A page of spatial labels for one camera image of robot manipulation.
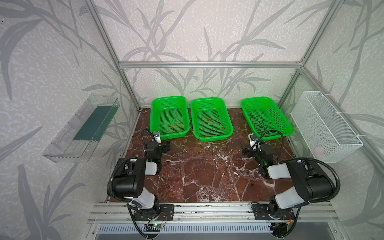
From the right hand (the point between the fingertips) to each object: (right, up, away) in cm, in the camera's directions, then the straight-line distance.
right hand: (250, 137), depth 94 cm
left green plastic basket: (-56, +14, +21) cm, 62 cm away
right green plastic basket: (+17, +15, +22) cm, 31 cm away
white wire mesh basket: (+23, +4, -31) cm, 39 cm away
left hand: (-57, +2, 0) cm, 57 cm away
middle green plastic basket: (-25, +10, +18) cm, 32 cm away
